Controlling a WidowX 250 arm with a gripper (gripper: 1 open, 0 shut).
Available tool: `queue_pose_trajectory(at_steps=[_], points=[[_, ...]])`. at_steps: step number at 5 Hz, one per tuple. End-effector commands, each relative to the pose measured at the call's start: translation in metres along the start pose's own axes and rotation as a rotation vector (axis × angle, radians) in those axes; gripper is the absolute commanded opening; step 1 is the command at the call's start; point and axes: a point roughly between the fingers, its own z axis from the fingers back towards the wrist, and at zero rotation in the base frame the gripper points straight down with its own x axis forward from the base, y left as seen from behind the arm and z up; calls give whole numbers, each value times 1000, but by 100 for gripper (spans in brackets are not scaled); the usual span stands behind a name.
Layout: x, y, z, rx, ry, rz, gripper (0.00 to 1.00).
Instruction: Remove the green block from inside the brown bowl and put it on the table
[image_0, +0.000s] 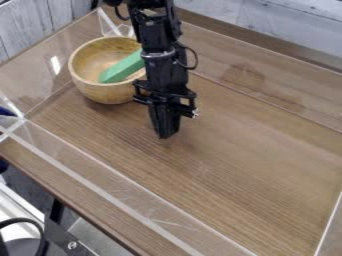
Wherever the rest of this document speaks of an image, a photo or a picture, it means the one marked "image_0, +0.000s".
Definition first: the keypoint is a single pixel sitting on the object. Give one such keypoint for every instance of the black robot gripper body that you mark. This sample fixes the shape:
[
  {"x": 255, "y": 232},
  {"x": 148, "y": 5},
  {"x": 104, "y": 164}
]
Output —
[{"x": 181, "y": 99}]

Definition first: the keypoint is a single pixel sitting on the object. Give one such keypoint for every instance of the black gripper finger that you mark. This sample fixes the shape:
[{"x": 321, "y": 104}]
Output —
[
  {"x": 156, "y": 115},
  {"x": 172, "y": 118}
]

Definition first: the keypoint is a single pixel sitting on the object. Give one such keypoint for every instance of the green rectangular block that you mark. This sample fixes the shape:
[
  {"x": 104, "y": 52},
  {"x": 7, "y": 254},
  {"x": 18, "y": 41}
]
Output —
[{"x": 123, "y": 68}]

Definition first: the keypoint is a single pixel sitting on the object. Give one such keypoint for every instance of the brown wooden bowl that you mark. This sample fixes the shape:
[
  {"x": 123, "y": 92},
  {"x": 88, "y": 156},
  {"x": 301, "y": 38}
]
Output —
[{"x": 91, "y": 59}]

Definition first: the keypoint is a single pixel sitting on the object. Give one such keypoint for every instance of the clear acrylic tray walls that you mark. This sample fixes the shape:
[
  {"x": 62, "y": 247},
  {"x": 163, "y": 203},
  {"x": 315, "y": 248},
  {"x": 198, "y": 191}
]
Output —
[{"x": 245, "y": 184}]

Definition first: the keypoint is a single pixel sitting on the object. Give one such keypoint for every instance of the blue object at edge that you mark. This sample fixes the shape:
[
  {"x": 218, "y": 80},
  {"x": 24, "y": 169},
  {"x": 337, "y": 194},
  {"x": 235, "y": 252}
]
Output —
[{"x": 5, "y": 112}]

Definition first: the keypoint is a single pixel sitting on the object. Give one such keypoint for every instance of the black table leg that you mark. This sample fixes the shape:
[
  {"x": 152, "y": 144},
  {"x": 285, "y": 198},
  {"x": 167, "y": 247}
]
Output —
[{"x": 56, "y": 211}]

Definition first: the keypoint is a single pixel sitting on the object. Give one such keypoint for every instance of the clear acrylic corner bracket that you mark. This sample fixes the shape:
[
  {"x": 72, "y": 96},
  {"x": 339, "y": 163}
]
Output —
[{"x": 112, "y": 30}]

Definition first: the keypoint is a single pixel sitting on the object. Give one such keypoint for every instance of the grey metal base plate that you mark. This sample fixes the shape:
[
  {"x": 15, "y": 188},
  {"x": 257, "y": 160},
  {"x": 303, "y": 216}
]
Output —
[{"x": 63, "y": 241}]

